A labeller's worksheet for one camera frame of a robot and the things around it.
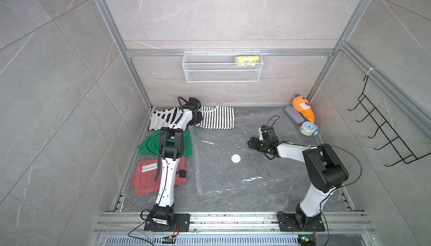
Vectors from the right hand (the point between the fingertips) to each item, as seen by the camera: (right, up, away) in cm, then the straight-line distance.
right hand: (252, 143), depth 99 cm
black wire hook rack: (+47, +1, -40) cm, 62 cm away
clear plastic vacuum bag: (-18, -10, -6) cm, 22 cm away
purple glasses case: (+32, +17, +13) cm, 38 cm away
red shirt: (-60, -15, -11) cm, 63 cm away
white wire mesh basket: (-18, +47, +2) cm, 50 cm away
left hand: (-34, +16, +13) cm, 39 cm away
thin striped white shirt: (-20, +16, +12) cm, 28 cm away
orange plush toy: (+36, +25, +12) cm, 45 cm away
